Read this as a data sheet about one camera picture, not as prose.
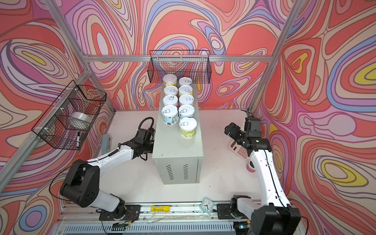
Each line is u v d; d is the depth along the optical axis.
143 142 0.69
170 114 0.64
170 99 0.70
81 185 0.43
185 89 0.74
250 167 0.84
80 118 0.73
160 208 0.73
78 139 0.72
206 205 0.74
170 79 0.75
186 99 0.70
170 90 0.74
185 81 0.78
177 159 0.86
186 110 0.65
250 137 0.57
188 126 0.59
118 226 0.72
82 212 0.76
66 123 0.74
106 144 0.94
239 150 0.95
